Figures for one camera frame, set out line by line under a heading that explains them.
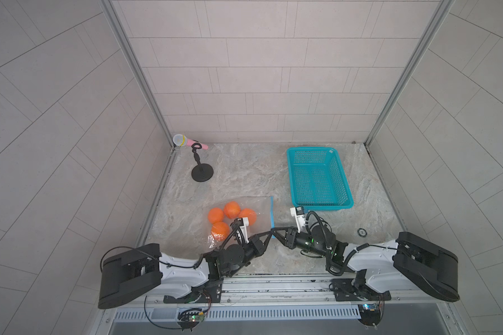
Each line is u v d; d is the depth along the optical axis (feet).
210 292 2.32
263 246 2.26
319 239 1.94
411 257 1.56
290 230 2.27
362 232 2.78
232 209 2.78
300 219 2.32
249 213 2.64
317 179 3.35
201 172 3.36
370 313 2.25
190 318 2.14
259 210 2.76
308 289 2.37
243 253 1.92
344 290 2.33
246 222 2.32
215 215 2.78
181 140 2.70
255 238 2.18
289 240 2.20
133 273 1.48
